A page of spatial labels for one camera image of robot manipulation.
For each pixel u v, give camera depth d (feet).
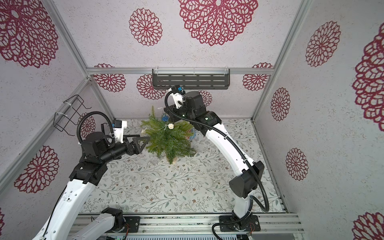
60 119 2.37
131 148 1.90
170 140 2.42
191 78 3.19
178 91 1.92
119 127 1.90
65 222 1.30
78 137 1.54
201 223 2.50
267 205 1.28
